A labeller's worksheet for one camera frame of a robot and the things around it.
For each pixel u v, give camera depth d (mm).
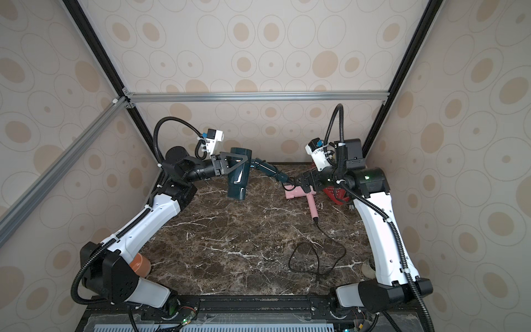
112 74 832
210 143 613
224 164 575
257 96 900
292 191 674
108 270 410
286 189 676
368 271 814
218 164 574
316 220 950
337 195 993
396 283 376
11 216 508
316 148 574
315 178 583
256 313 734
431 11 684
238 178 603
